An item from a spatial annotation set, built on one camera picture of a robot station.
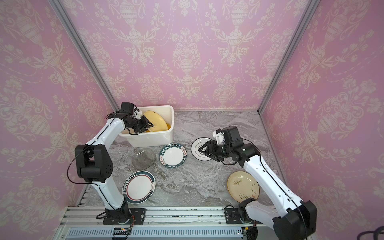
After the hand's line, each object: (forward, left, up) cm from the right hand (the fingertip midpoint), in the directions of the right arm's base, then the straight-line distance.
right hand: (202, 151), depth 73 cm
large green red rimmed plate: (-7, +38, -25) cm, 46 cm away
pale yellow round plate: (+31, +27, -14) cm, 44 cm away
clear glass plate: (+9, +37, -21) cm, 43 cm away
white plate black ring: (+17, +2, -21) cm, 27 cm away
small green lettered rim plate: (+11, +18, -22) cm, 31 cm away
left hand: (+23, +29, -5) cm, 38 cm away
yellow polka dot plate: (+31, +22, -16) cm, 41 cm away
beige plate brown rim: (-10, -22, -22) cm, 33 cm away
